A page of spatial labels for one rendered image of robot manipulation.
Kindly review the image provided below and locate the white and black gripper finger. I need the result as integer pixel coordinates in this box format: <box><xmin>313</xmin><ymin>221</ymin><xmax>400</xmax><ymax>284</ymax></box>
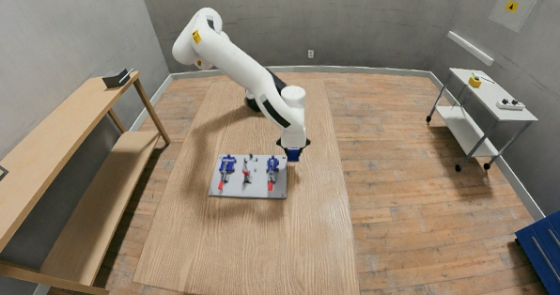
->
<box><xmin>276</xmin><ymin>137</ymin><xmax>288</xmax><ymax>155</ymax></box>
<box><xmin>299</xmin><ymin>138</ymin><xmax>311</xmax><ymax>156</ymax></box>

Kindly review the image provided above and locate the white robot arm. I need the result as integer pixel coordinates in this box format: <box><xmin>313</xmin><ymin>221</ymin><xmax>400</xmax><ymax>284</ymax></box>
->
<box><xmin>172</xmin><ymin>8</ymin><xmax>305</xmax><ymax>134</ymax></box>

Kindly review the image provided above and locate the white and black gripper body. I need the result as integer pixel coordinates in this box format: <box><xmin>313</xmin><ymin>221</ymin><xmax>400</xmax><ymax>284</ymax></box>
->
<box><xmin>281</xmin><ymin>127</ymin><xmax>305</xmax><ymax>148</ymax></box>

